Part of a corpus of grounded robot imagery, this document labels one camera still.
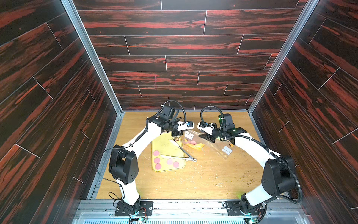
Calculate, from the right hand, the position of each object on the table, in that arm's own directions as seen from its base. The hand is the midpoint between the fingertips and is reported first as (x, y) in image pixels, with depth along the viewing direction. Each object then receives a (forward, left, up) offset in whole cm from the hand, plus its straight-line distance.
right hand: (203, 130), depth 88 cm
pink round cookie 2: (-15, +22, -16) cm, 31 cm away
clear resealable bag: (-1, +3, -11) cm, 11 cm away
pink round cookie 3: (-17, +17, -16) cm, 29 cm away
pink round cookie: (-14, +31, -16) cm, 37 cm away
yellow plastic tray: (-8, +24, -17) cm, 30 cm away
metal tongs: (-13, +11, -14) cm, 22 cm away
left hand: (-1, +11, +4) cm, 12 cm away
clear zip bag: (-3, -18, -17) cm, 25 cm away
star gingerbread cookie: (+2, +18, -14) cm, 23 cm away
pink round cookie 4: (-19, +29, -15) cm, 37 cm away
